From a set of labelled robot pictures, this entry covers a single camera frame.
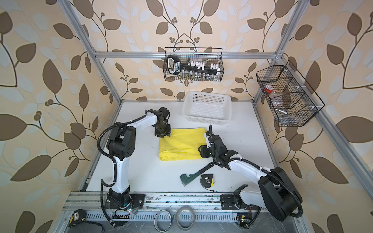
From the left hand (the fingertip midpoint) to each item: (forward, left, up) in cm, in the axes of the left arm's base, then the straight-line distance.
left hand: (166, 133), depth 98 cm
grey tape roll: (-47, -19, -2) cm, 51 cm away
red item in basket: (+10, -61, +32) cm, 69 cm away
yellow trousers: (-8, -12, 0) cm, 14 cm away
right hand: (-12, -24, +3) cm, 27 cm away
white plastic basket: (+25, -30, -1) cm, 39 cm away
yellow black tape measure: (-47, +36, 0) cm, 59 cm away
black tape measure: (-30, -26, +1) cm, 40 cm away
